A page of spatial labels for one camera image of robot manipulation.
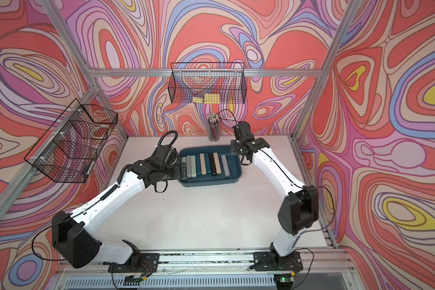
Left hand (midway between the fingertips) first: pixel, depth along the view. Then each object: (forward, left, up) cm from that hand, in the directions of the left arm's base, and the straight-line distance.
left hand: (181, 171), depth 81 cm
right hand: (+10, -27, +3) cm, 29 cm away
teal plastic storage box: (+6, -11, -17) cm, 21 cm away
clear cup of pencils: (+36, -14, 0) cm, 39 cm away
